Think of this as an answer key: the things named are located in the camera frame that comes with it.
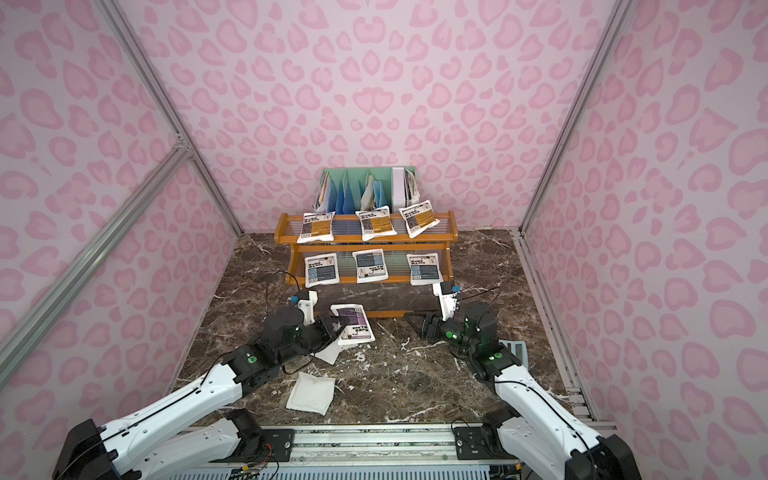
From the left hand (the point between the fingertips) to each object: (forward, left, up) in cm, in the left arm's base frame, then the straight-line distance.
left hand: (352, 316), depth 74 cm
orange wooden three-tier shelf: (+16, -10, -4) cm, 19 cm away
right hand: (0, -14, -1) cm, 14 cm away
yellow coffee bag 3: (+21, +10, +10) cm, 25 cm away
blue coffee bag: (+18, -3, -3) cm, 19 cm away
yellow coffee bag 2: (+22, -6, +11) cm, 25 cm away
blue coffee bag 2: (+17, -19, -4) cm, 26 cm away
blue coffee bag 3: (+17, +11, -4) cm, 21 cm away
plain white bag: (-13, +12, -19) cm, 26 cm away
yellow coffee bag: (+24, -17, +11) cm, 31 cm away
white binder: (+42, -12, +6) cm, 44 cm away
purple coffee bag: (-3, -1, -3) cm, 4 cm away
